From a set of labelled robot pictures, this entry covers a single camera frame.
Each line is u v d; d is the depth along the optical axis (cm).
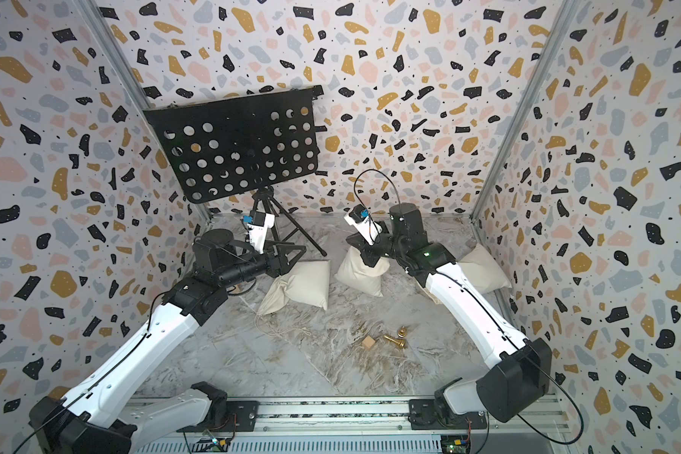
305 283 91
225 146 73
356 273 90
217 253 51
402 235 56
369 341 85
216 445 71
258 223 60
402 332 87
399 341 86
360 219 61
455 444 72
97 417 38
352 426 73
